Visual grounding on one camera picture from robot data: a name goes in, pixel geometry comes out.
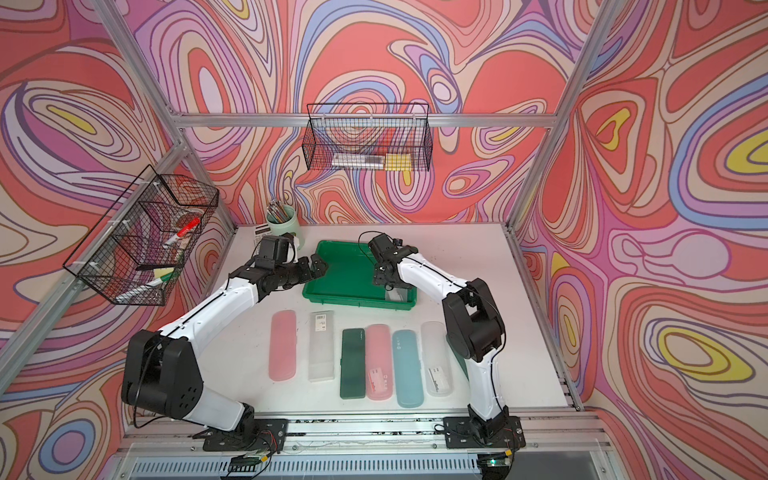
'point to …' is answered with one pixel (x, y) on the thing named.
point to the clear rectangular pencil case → (322, 346)
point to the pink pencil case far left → (283, 345)
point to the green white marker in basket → (136, 292)
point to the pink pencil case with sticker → (379, 370)
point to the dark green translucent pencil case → (460, 358)
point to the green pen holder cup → (289, 226)
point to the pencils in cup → (276, 210)
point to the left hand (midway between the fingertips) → (319, 268)
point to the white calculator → (261, 230)
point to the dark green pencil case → (352, 364)
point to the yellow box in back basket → (398, 162)
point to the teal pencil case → (407, 368)
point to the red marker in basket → (189, 226)
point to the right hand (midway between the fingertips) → (392, 285)
